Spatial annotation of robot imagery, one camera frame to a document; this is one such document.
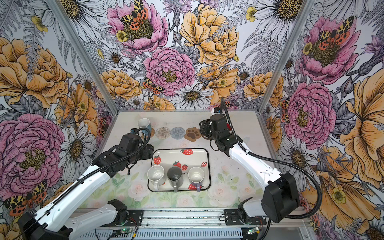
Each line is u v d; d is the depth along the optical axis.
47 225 0.38
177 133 1.08
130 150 0.57
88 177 0.46
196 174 0.87
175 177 0.86
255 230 0.71
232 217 0.74
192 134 1.08
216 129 0.62
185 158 0.98
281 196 0.41
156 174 0.87
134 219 0.73
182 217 0.76
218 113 0.71
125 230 0.72
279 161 0.44
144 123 1.08
